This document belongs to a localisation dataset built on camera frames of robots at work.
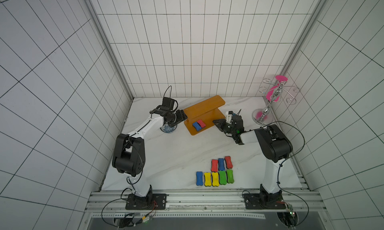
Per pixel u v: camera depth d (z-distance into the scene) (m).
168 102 0.73
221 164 0.84
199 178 0.79
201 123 1.01
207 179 0.79
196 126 1.00
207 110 0.94
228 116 0.93
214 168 0.83
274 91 0.88
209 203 0.73
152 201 0.70
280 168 0.56
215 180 0.78
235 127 0.81
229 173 0.81
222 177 0.80
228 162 0.85
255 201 0.72
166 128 1.00
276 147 0.53
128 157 0.47
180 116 0.81
